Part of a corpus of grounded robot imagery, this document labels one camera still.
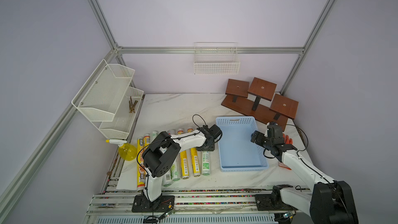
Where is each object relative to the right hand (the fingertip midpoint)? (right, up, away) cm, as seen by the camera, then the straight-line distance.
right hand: (258, 139), depth 89 cm
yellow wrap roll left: (-43, -10, -5) cm, 45 cm away
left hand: (-31, -6, +3) cm, 32 cm away
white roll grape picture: (-63, +2, +6) cm, 64 cm away
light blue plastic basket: (-12, -8, +2) cm, 15 cm away
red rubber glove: (+20, -2, +4) cm, 21 cm away
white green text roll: (-51, -18, -12) cm, 55 cm away
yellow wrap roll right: (-37, -11, -6) cm, 39 cm away
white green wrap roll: (-31, -12, -6) cm, 34 cm away
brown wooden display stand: (+6, +23, +15) cm, 28 cm away
